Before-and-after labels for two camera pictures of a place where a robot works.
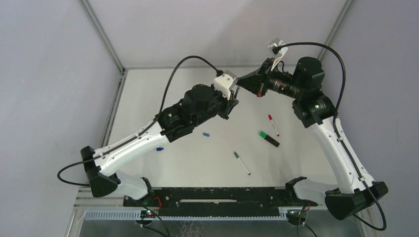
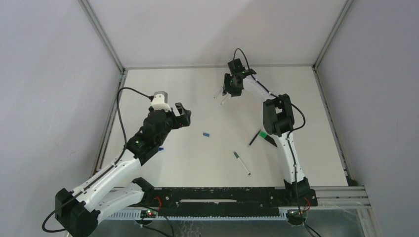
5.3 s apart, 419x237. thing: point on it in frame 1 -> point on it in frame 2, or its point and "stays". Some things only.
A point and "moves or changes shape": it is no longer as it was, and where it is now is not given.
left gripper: [229, 105] -> [175, 119]
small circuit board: [147, 214] stays
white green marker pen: [237, 156] stays
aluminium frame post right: [344, 13] stays
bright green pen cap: [263, 134] stays
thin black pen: [237, 91] moves or changes shape
